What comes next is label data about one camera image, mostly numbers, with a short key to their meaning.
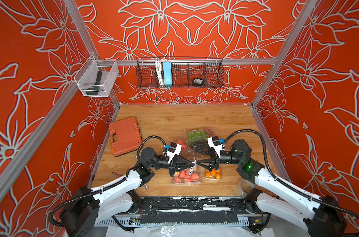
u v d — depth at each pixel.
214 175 0.81
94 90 0.79
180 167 0.60
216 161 0.58
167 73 0.89
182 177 0.79
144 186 0.79
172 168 0.57
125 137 1.00
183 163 0.59
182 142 0.95
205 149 0.66
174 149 0.55
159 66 0.88
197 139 0.92
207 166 0.61
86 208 0.40
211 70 1.01
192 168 0.62
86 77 0.80
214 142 0.58
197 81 0.96
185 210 0.73
